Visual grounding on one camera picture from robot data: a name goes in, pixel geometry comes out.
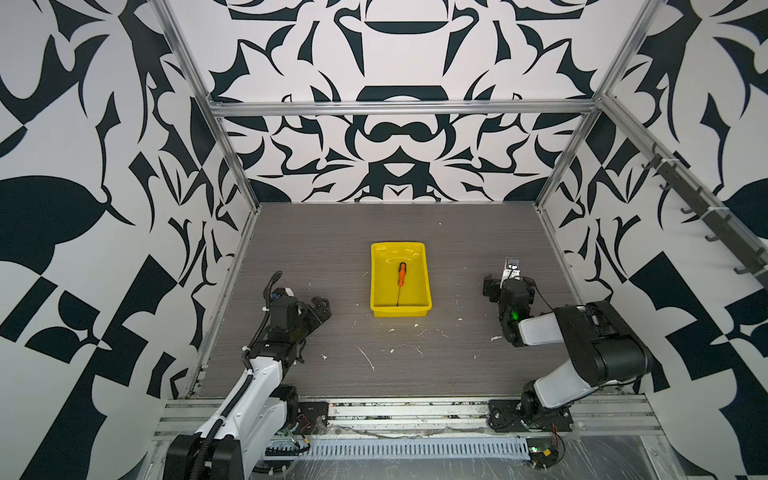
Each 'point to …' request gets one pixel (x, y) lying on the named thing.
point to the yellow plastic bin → (416, 297)
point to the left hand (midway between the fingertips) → (318, 304)
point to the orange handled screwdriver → (402, 271)
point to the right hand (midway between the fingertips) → (511, 273)
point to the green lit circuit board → (543, 452)
